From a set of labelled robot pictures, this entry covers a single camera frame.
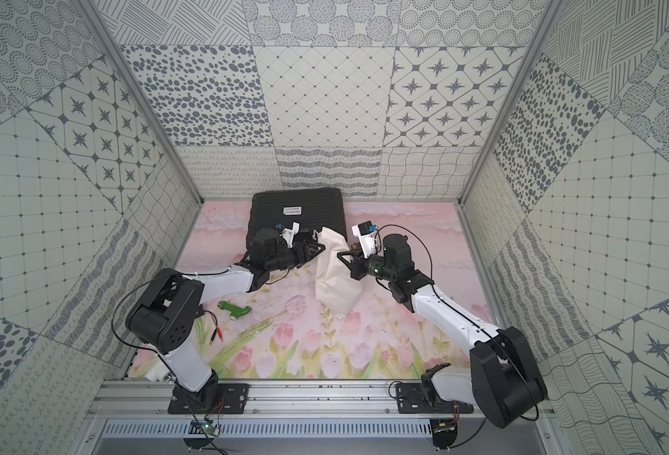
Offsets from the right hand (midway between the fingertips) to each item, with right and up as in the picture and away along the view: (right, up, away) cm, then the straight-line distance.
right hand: (339, 257), depth 80 cm
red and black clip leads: (-38, -23, +6) cm, 45 cm away
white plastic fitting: (-50, -31, -3) cm, 59 cm away
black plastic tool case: (-11, +16, +30) cm, 36 cm away
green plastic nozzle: (-33, -18, +8) cm, 39 cm away
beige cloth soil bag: (-2, -8, +3) cm, 8 cm away
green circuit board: (-35, -42, -9) cm, 55 cm away
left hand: (-6, +3, +9) cm, 11 cm away
